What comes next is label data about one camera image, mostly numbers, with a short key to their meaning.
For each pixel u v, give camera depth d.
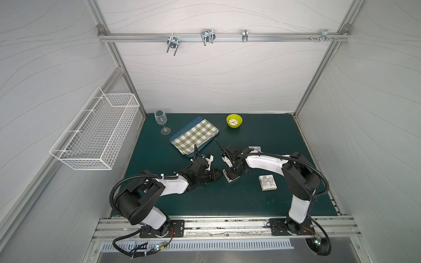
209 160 0.83
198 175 0.70
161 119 1.02
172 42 0.79
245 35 0.78
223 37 0.78
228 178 0.87
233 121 1.12
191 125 1.12
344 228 0.75
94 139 0.69
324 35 0.76
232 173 0.81
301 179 0.48
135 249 0.69
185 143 1.04
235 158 0.72
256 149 0.99
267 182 0.84
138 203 0.44
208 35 0.77
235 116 1.17
